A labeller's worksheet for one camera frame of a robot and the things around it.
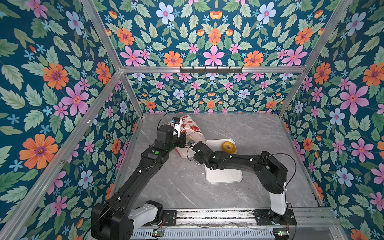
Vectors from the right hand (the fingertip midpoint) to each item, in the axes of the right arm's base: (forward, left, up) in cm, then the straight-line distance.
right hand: (199, 147), depth 91 cm
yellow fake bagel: (+4, -19, -6) cm, 21 cm away
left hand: (-1, +6, +19) cm, 20 cm away
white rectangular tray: (-15, -10, -7) cm, 20 cm away
